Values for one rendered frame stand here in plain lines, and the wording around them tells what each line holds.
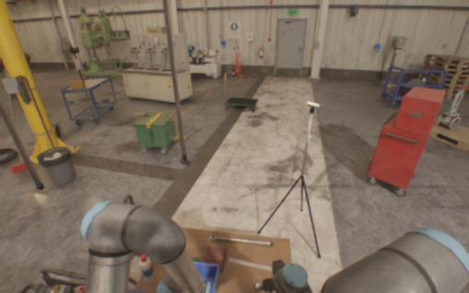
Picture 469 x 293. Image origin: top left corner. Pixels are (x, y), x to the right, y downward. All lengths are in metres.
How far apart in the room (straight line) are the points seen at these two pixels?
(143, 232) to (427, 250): 0.59
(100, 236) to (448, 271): 0.73
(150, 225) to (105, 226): 0.12
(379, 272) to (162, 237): 0.48
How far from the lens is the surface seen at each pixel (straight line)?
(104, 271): 0.73
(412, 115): 3.09
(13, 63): 4.46
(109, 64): 11.82
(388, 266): 0.47
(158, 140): 3.90
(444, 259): 0.54
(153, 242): 0.65
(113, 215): 0.69
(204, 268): 1.64
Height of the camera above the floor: 1.90
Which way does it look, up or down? 28 degrees down
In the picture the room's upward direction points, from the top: 1 degrees counter-clockwise
